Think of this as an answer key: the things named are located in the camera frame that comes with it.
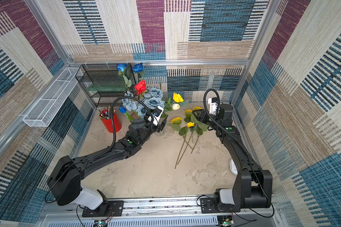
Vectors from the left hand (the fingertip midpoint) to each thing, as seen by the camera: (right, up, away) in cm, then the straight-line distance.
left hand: (162, 111), depth 76 cm
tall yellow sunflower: (+18, -8, +26) cm, 33 cm away
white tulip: (+7, +3, -1) cm, 8 cm away
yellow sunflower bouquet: (+26, -9, +29) cm, 40 cm away
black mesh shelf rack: (-44, +22, +30) cm, 57 cm away
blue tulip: (-21, +1, +2) cm, 21 cm away
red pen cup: (-39, -3, +18) cm, 43 cm away
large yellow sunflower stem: (+14, -12, +26) cm, 32 cm away
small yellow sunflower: (+8, +8, +3) cm, 12 cm away
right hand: (+19, -1, +5) cm, 20 cm away
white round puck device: (+41, -32, +7) cm, 52 cm away
